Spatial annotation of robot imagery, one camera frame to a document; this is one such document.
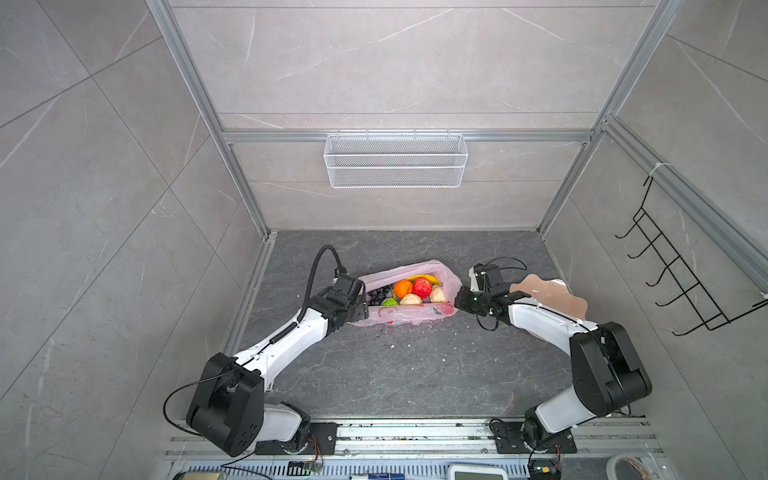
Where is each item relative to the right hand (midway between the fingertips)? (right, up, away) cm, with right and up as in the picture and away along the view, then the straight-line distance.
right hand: (454, 295), depth 93 cm
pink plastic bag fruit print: (-13, -5, -5) cm, 15 cm away
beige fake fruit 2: (-5, 0, +2) cm, 5 cm away
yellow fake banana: (-10, +6, +7) cm, 13 cm away
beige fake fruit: (-14, -1, -1) cm, 14 cm away
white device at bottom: (-1, -36, -27) cm, 45 cm away
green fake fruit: (-21, -2, -1) cm, 21 cm away
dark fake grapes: (-25, 0, +2) cm, 25 cm away
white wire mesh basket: (-18, +45, +7) cm, 50 cm away
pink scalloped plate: (+34, 0, +3) cm, 34 cm away
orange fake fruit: (-16, +2, +4) cm, 17 cm away
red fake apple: (-10, +2, +2) cm, 10 cm away
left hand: (-31, 0, -6) cm, 32 cm away
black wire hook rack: (+44, +1, -34) cm, 56 cm away
